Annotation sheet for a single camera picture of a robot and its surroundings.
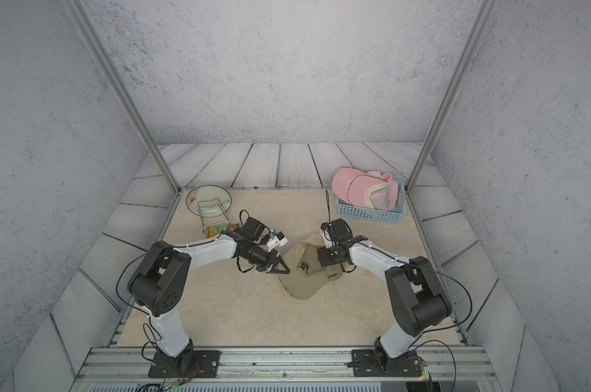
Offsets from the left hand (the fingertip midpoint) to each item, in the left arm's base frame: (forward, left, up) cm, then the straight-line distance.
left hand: (290, 273), depth 84 cm
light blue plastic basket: (+25, -43, -1) cm, 50 cm away
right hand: (+9, -14, -3) cm, 16 cm away
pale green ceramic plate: (+29, +32, +5) cm, 44 cm away
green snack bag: (+22, +31, -5) cm, 38 cm away
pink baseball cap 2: (+39, -37, -1) cm, 53 cm away
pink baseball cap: (+43, -22, +4) cm, 49 cm away
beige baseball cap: (+1, -6, -5) cm, 7 cm away
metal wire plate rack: (+29, +35, -7) cm, 46 cm away
